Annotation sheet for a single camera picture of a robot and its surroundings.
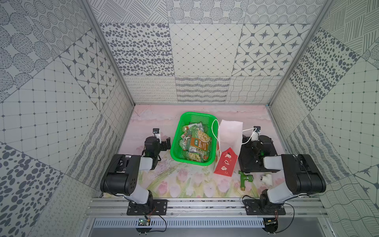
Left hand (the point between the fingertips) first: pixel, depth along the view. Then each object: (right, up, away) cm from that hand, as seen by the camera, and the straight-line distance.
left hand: (161, 136), depth 94 cm
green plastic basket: (+12, -8, -4) cm, 15 cm away
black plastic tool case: (+59, -4, -20) cm, 63 cm away
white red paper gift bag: (+38, -2, -26) cm, 46 cm away
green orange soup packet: (+25, -3, -6) cm, 26 cm away
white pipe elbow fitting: (+63, -23, -13) cm, 68 cm away
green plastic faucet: (+50, -22, -12) cm, 56 cm away
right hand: (+57, 0, +1) cm, 57 cm away
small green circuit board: (-3, -39, -23) cm, 46 cm away
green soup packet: (+17, +3, +1) cm, 18 cm away
